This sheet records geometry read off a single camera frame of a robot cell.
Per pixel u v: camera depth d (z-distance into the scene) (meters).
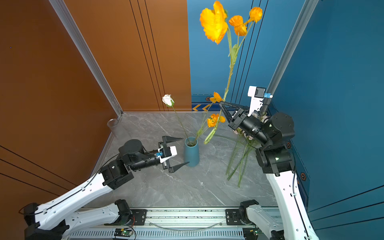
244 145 0.99
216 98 0.74
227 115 0.49
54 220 0.39
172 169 0.52
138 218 0.74
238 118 0.43
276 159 0.40
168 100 0.68
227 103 0.49
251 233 0.71
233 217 0.72
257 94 0.43
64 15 0.72
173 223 0.72
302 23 0.74
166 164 0.52
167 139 0.54
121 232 0.71
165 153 0.45
